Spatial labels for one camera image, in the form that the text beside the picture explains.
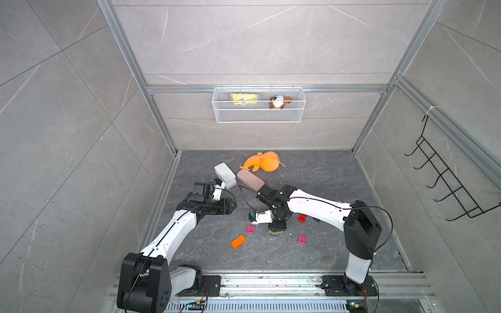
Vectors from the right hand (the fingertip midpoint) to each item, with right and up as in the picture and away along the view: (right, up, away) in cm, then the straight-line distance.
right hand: (275, 223), depth 84 cm
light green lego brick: (0, -4, -2) cm, 4 cm away
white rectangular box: (-25, +21, +18) cm, 37 cm away
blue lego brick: (0, -6, +1) cm, 6 cm away
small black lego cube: (+9, +10, -30) cm, 33 cm away
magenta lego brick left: (-11, -4, +3) cm, 12 cm away
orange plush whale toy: (-2, +28, +23) cm, 36 cm away
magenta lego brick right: (+13, -8, +3) cm, 15 cm away
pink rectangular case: (-12, +18, +20) cm, 29 cm away
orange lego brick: (-16, -8, 0) cm, 18 cm away
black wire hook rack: (+57, +13, -26) cm, 64 cm away
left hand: (-20, +9, +1) cm, 22 cm away
